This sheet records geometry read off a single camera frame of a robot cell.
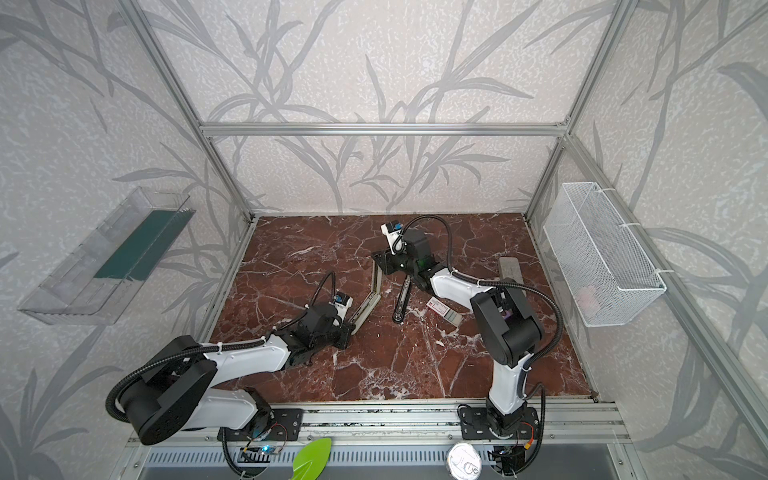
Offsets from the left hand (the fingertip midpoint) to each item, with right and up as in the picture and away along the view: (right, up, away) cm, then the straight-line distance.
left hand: (357, 318), depth 89 cm
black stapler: (+14, +5, +4) cm, 15 cm away
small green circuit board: (-19, -27, -19) cm, 38 cm away
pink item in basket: (+60, +9, -17) cm, 63 cm away
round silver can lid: (+27, -25, -25) cm, 45 cm away
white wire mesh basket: (+56, +16, -28) cm, 65 cm away
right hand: (+5, +22, +1) cm, 23 cm away
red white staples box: (+29, 0, +4) cm, 29 cm away
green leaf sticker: (-7, -28, -20) cm, 35 cm away
